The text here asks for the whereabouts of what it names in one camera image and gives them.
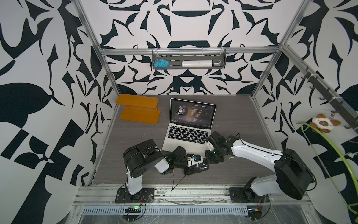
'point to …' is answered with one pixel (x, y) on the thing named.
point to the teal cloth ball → (161, 63)
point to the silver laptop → (190, 122)
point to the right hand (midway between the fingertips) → (203, 160)
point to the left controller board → (136, 210)
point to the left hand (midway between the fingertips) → (198, 161)
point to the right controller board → (254, 214)
